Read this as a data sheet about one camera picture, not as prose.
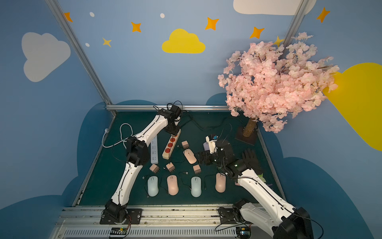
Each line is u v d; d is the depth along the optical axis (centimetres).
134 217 74
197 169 89
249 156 96
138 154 64
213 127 112
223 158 59
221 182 84
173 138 104
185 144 101
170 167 90
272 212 42
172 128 92
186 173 88
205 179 87
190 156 95
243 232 73
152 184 83
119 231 73
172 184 83
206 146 100
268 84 69
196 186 82
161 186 85
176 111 85
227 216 74
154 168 88
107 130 114
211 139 70
